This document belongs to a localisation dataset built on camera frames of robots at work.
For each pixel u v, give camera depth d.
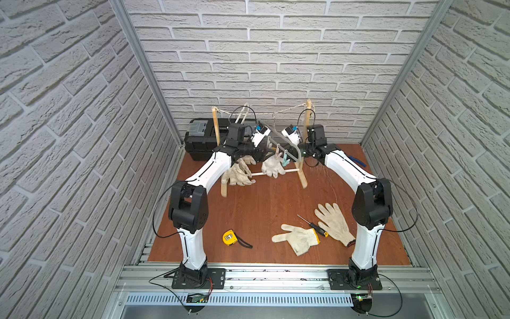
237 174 0.88
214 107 0.68
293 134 0.77
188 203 0.51
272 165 0.95
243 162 0.88
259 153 0.77
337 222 0.88
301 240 0.83
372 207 0.52
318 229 0.86
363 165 1.09
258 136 0.75
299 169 1.04
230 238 0.81
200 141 0.98
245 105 0.71
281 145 0.80
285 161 0.77
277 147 0.81
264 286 0.74
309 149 0.75
